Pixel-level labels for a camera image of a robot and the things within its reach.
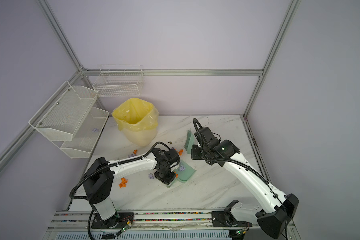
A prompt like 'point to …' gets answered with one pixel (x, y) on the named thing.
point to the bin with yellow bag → (137, 119)
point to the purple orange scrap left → (133, 154)
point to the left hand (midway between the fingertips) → (167, 183)
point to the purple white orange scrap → (151, 176)
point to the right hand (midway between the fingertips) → (192, 151)
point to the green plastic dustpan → (185, 171)
